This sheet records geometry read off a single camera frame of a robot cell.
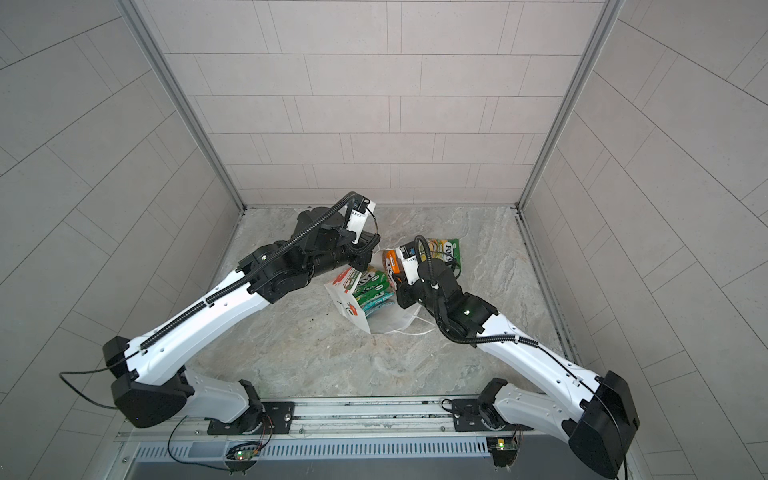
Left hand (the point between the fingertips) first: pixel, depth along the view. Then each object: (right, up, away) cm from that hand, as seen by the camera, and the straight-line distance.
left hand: (388, 237), depth 64 cm
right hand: (+1, -10, +10) cm, 14 cm away
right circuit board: (+27, -49, +4) cm, 56 cm away
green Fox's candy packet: (-5, -13, +17) cm, 22 cm away
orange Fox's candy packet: (0, -7, +9) cm, 11 cm away
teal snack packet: (-6, -19, +15) cm, 25 cm away
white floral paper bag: (+2, -22, +12) cm, 25 cm away
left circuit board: (-31, -47, 0) cm, 56 cm away
